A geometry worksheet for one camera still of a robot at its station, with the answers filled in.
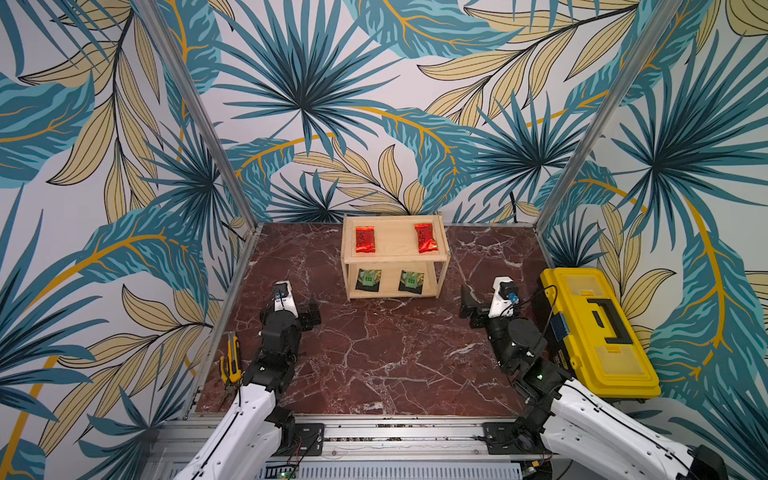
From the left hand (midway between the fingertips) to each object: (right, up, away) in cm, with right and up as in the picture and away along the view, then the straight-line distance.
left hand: (296, 301), depth 81 cm
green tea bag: (+18, +4, +19) cm, 27 cm away
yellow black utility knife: (-19, -18, +2) cm, 26 cm away
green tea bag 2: (+33, +4, +19) cm, 38 cm away
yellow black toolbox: (+75, -8, -7) cm, 76 cm away
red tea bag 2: (+36, +16, +4) cm, 40 cm away
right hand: (+48, +5, -7) cm, 49 cm away
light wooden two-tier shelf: (+28, +13, +4) cm, 31 cm away
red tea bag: (+19, +17, +5) cm, 26 cm away
